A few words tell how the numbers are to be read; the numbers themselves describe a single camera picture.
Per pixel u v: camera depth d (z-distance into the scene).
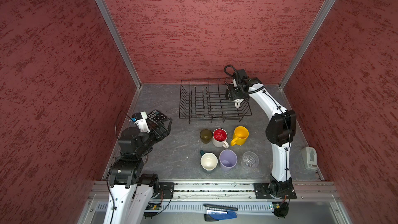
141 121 0.60
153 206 0.71
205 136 0.92
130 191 0.44
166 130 0.59
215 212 0.67
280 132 0.55
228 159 0.82
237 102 0.90
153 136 0.59
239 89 0.67
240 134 0.92
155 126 0.96
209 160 0.82
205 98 1.06
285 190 0.66
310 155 0.84
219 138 0.92
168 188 0.74
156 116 1.00
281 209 0.71
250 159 0.83
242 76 0.75
